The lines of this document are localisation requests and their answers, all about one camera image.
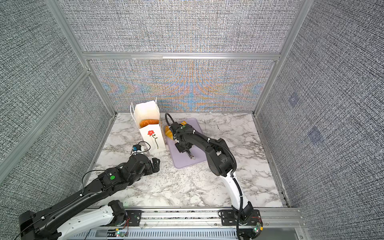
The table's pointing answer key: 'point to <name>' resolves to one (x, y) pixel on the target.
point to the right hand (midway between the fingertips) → (185, 148)
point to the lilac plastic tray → (182, 159)
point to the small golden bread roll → (183, 123)
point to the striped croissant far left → (168, 132)
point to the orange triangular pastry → (144, 122)
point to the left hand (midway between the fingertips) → (154, 163)
